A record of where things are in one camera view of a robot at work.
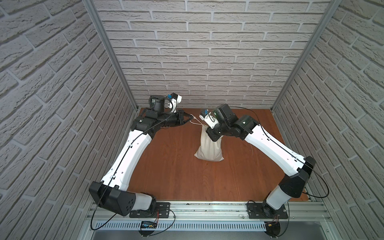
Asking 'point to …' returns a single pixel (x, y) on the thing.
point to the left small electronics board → (148, 224)
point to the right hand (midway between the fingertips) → (204, 132)
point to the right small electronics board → (273, 228)
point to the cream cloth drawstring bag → (209, 149)
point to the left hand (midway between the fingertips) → (191, 112)
